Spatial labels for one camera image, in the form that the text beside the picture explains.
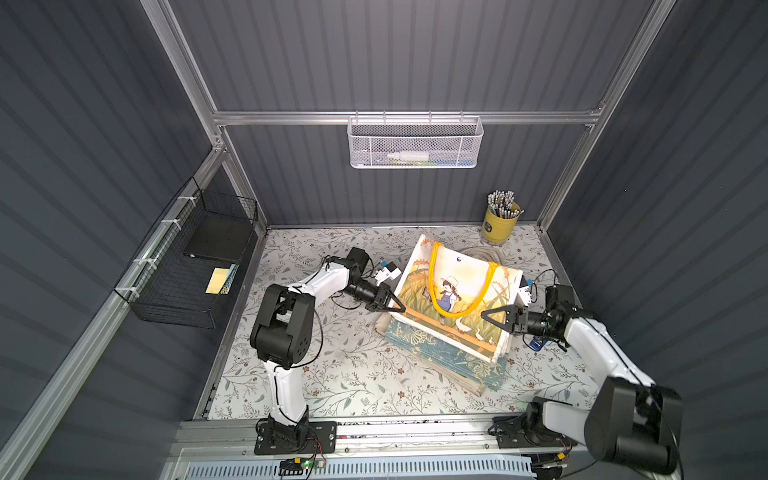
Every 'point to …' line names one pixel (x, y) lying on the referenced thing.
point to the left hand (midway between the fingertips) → (401, 312)
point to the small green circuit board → (294, 466)
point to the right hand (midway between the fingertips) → (487, 323)
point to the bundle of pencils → (500, 204)
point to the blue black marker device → (536, 344)
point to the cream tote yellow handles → (445, 291)
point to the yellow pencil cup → (497, 230)
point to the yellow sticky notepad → (217, 280)
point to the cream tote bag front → (445, 291)
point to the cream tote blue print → (441, 353)
